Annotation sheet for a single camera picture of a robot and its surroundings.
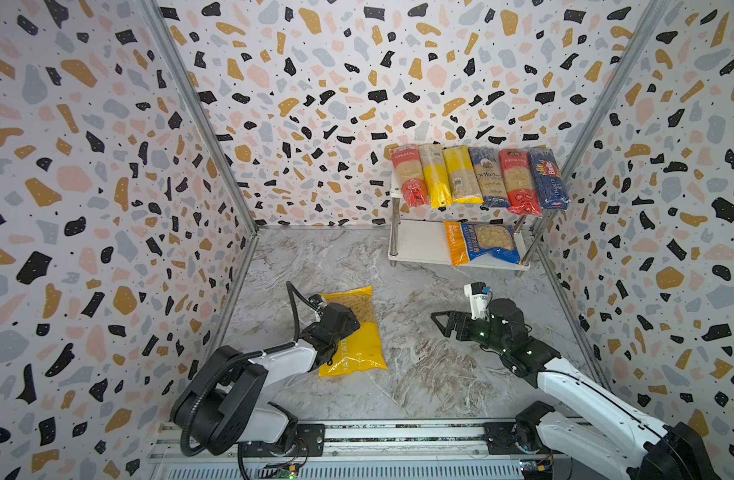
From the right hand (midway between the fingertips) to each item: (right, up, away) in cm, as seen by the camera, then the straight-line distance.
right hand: (438, 312), depth 78 cm
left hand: (-26, -4, +13) cm, 29 cm away
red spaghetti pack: (+23, +35, +4) cm, 42 cm away
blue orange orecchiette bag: (+24, +20, +25) cm, 40 cm away
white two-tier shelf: (-2, +21, +33) cm, 39 cm away
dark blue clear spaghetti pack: (+16, +37, +5) cm, 40 cm away
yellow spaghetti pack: (+8, +37, +6) cm, 39 cm away
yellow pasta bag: (-21, -13, +9) cm, 26 cm away
